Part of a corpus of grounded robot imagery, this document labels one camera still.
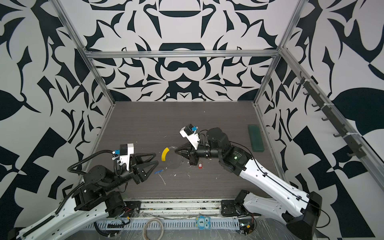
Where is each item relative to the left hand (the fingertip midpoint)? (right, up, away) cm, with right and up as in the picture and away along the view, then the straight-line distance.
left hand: (156, 157), depth 58 cm
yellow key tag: (+2, +1, +5) cm, 6 cm away
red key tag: (+18, -14, +31) cm, 38 cm away
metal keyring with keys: (+6, -3, +6) cm, 9 cm away
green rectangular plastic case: (+55, +2, +42) cm, 69 cm away
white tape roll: (-7, -37, +9) cm, 39 cm away
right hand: (+7, +1, +3) cm, 8 cm away
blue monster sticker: (+19, -33, +12) cm, 40 cm away
